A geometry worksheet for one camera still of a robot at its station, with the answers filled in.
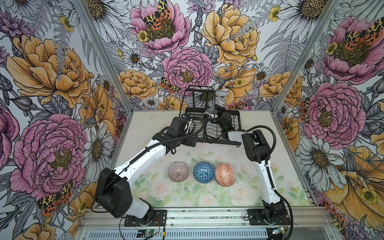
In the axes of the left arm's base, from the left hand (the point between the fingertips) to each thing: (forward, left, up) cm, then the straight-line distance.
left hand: (188, 139), depth 84 cm
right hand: (+30, -19, -6) cm, 36 cm away
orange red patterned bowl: (-14, -21, -14) cm, 29 cm away
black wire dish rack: (+22, -15, -12) cm, 29 cm away
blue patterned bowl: (-13, -9, -14) cm, 21 cm away
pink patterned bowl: (-11, +6, -17) cm, 21 cm away
